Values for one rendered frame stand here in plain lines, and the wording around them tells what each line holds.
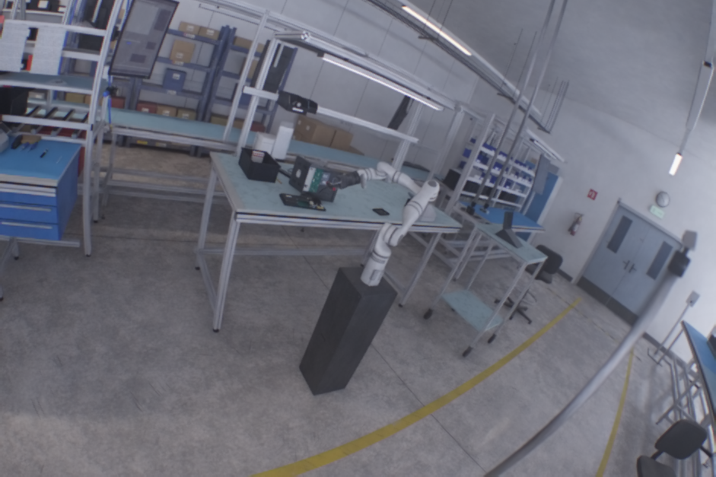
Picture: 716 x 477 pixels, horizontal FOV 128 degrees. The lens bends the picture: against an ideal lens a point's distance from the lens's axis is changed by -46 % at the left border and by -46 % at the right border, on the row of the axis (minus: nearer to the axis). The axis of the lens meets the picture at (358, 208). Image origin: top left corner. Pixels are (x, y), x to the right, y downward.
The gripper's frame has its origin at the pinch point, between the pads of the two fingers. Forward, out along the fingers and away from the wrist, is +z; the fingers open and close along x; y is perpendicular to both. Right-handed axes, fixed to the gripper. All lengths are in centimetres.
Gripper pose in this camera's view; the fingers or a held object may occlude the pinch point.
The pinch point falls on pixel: (330, 187)
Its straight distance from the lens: 175.4
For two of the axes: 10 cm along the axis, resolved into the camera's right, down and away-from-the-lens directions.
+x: -0.4, -8.4, -5.4
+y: -4.8, -4.6, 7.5
